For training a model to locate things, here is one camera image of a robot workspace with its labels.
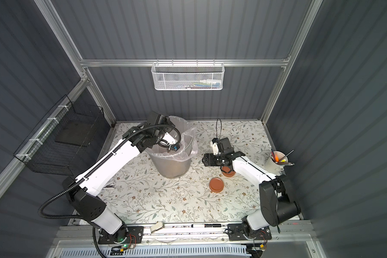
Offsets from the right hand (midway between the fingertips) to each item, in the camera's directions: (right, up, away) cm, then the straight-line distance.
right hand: (210, 159), depth 89 cm
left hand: (-23, +20, -14) cm, 33 cm away
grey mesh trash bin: (-23, -3, 0) cm, 23 cm away
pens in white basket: (-5, +43, +4) cm, 43 cm away
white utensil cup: (+35, -1, -4) cm, 35 cm away
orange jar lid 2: (+3, -14, 0) cm, 15 cm away
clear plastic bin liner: (-12, +10, -15) cm, 21 cm away
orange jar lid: (+10, -9, +3) cm, 14 cm away
